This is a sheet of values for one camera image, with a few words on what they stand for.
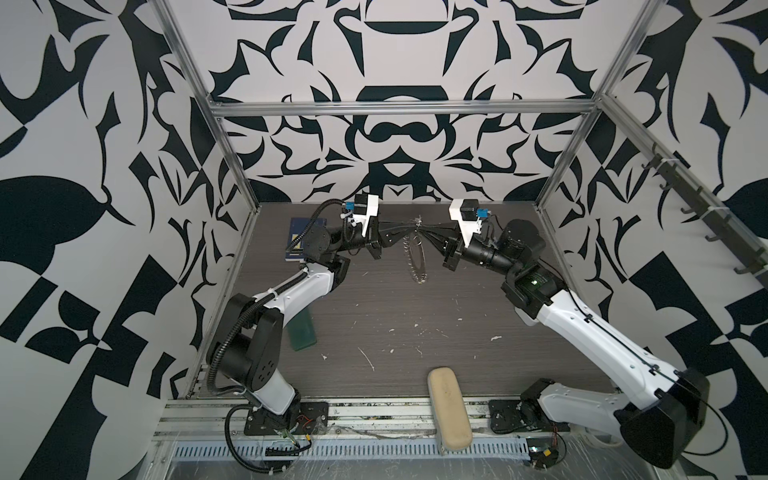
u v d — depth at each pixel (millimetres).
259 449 709
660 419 379
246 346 445
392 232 640
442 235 592
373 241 594
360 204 548
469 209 514
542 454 708
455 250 560
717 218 592
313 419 731
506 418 740
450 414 723
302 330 870
